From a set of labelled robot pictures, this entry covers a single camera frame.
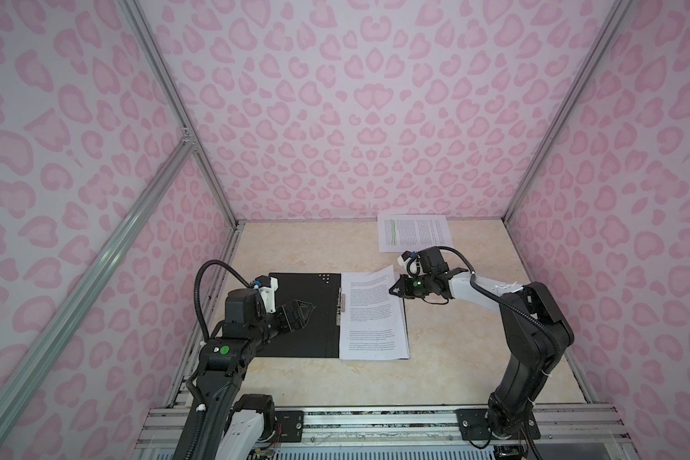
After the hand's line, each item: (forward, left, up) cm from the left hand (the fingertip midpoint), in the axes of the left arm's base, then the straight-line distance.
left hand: (300, 306), depth 74 cm
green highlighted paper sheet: (+43, -33, -21) cm, 58 cm away
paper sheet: (+5, -20, -20) cm, 28 cm away
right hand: (+12, -26, -12) cm, 31 cm away
